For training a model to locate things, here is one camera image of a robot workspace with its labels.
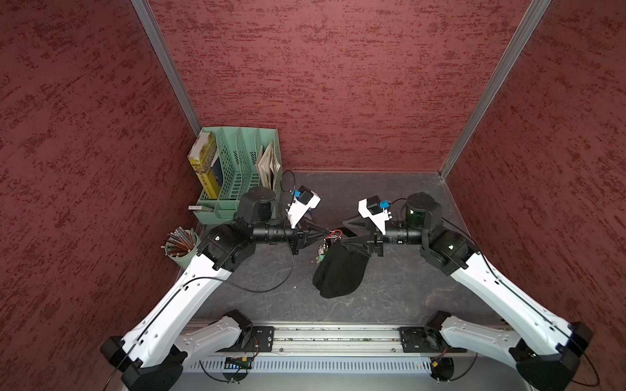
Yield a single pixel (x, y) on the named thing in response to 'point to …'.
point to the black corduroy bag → (340, 270)
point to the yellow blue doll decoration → (321, 253)
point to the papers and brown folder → (268, 166)
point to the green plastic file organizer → (249, 159)
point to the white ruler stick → (200, 208)
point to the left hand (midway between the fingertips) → (323, 238)
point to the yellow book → (201, 157)
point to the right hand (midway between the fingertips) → (343, 237)
